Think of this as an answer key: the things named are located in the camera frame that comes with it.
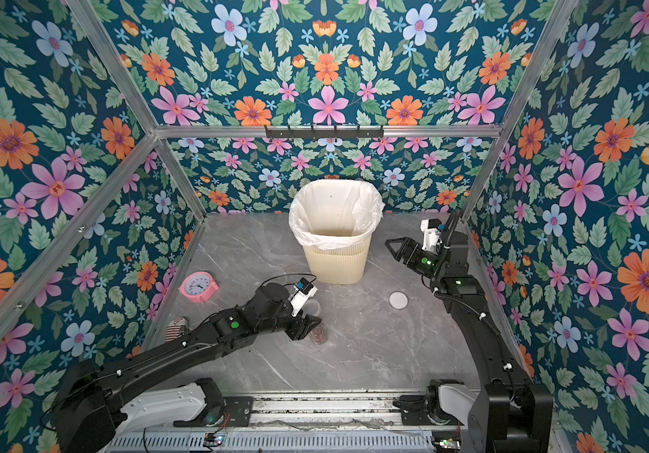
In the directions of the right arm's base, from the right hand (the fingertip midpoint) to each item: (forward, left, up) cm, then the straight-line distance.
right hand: (401, 242), depth 77 cm
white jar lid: (-4, -2, -25) cm, 26 cm away
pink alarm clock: (-2, +67, -23) cm, 71 cm away
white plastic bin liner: (+19, +20, -8) cm, 29 cm away
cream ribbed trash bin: (+3, +18, -17) cm, 25 cm away
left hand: (-16, +22, -12) cm, 30 cm away
